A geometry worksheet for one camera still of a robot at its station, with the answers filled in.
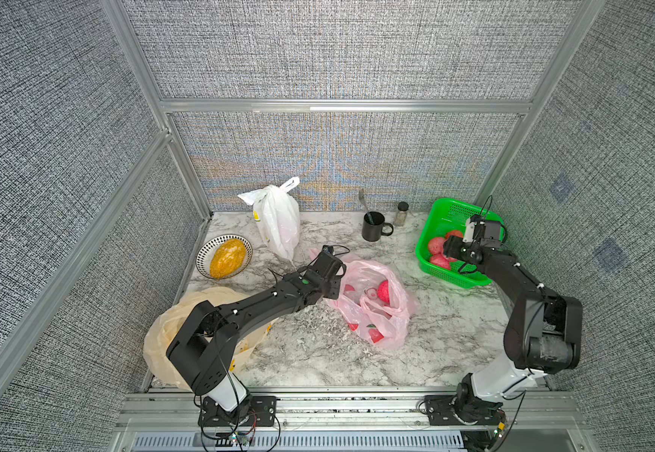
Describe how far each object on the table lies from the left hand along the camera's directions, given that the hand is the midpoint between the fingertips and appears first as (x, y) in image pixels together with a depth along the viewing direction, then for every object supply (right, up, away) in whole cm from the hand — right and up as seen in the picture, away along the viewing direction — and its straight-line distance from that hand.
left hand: (337, 280), depth 87 cm
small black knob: (+26, +25, +23) cm, 43 cm away
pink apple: (+36, +11, +13) cm, 40 cm away
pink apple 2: (+15, -4, +3) cm, 16 cm away
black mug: (+15, +18, +22) cm, 32 cm away
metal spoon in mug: (+10, +28, +17) cm, 35 cm away
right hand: (+40, +13, +5) cm, 42 cm away
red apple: (+46, +15, +22) cm, 54 cm away
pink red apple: (+35, +6, +8) cm, 37 cm away
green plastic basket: (+45, +22, +26) cm, 57 cm away
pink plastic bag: (+13, -8, +7) cm, 16 cm away
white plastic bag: (-20, +21, +11) cm, 31 cm away
